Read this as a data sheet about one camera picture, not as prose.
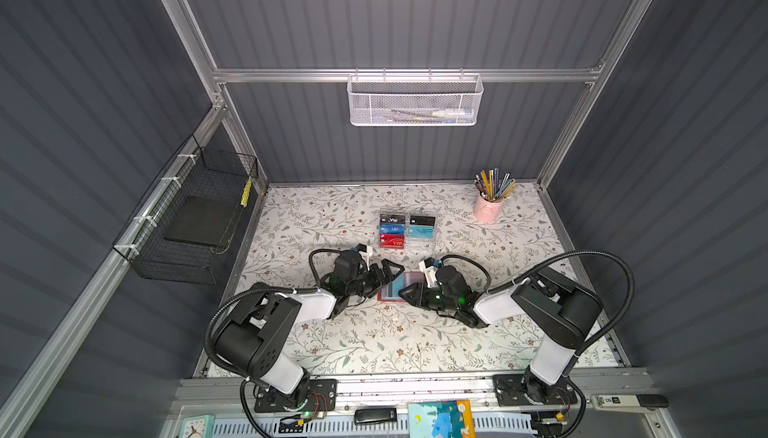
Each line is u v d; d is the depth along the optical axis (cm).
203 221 73
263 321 46
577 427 68
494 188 105
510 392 73
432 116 91
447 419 70
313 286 68
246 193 83
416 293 80
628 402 69
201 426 68
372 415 68
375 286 79
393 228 101
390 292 90
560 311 48
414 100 112
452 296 72
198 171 81
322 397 72
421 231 99
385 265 81
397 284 91
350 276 73
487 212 106
